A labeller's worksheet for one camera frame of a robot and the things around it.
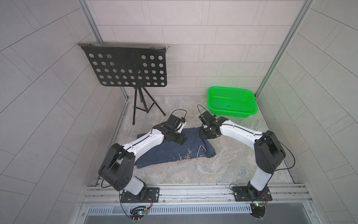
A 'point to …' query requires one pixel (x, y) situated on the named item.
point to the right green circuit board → (258, 210)
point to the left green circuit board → (137, 213)
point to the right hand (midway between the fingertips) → (200, 135)
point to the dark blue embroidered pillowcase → (195, 147)
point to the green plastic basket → (231, 101)
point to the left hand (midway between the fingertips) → (184, 136)
